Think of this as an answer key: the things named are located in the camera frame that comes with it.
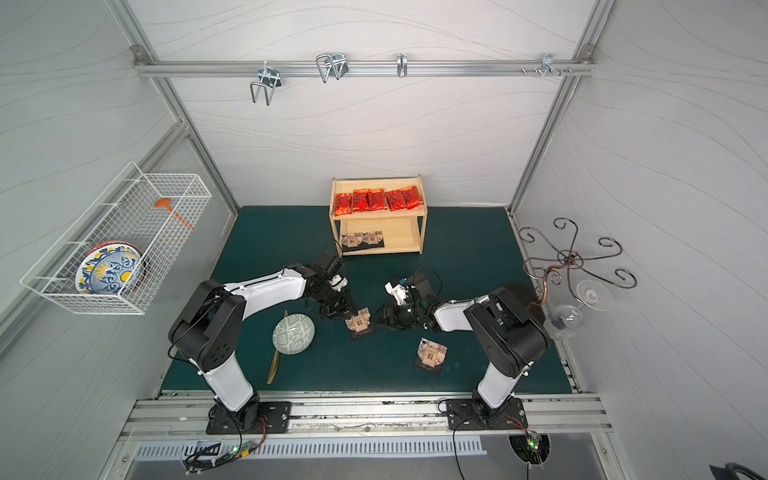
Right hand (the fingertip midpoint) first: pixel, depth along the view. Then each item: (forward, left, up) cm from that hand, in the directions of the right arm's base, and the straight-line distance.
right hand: (374, 319), depth 88 cm
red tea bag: (+28, +11, +20) cm, 36 cm away
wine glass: (-6, -46, +18) cm, 50 cm away
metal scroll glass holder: (+13, -48, +27) cm, 57 cm away
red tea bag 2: (+31, +6, +19) cm, 37 cm away
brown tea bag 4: (-8, -17, -3) cm, 19 cm away
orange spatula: (+18, +56, +29) cm, 66 cm away
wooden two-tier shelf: (+26, 0, +18) cm, 31 cm away
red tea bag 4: (+31, -5, +19) cm, 37 cm away
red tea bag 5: (+32, -10, +20) cm, 39 cm away
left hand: (+1, +5, +1) cm, 5 cm away
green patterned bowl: (-5, +23, -1) cm, 24 cm away
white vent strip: (-34, +45, -3) cm, 56 cm away
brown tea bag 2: (+30, +12, 0) cm, 32 cm away
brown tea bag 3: (+32, +3, 0) cm, 32 cm away
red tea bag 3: (+31, +1, +19) cm, 37 cm away
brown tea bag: (0, +5, -3) cm, 6 cm away
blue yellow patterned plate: (-5, +53, +32) cm, 62 cm away
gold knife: (-13, +27, -3) cm, 30 cm away
